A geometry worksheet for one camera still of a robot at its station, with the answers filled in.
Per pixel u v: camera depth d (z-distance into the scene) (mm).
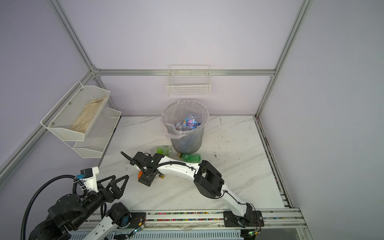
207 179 516
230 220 735
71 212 405
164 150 939
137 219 743
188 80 956
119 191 529
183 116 981
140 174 843
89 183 530
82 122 765
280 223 733
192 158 923
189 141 872
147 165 636
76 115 782
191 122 859
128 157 632
